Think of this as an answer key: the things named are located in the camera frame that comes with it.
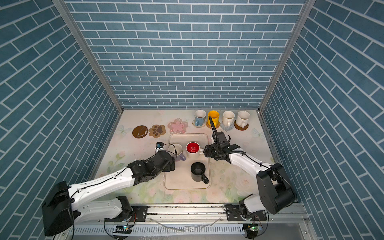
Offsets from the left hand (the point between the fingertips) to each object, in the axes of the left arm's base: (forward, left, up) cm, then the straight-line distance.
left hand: (170, 161), depth 82 cm
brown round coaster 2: (+28, +26, -9) cm, 39 cm away
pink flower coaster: (+33, -1, -10) cm, 35 cm away
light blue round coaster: (+30, -37, -8) cm, 48 cm away
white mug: (+32, -37, +1) cm, 49 cm away
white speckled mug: (+31, -47, +1) cm, 56 cm away
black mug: (-4, -15, -6) cm, 16 cm away
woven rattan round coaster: (+31, -24, -9) cm, 41 cm away
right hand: (+8, -20, -2) cm, 22 cm away
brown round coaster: (+29, -46, -7) cm, 55 cm away
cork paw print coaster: (+29, +14, -10) cm, 34 cm away
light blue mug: (+37, -17, -2) cm, 41 cm away
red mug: (+11, -12, -8) cm, 19 cm away
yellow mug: (+37, -28, -2) cm, 47 cm away
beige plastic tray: (-6, -5, -10) cm, 13 cm away
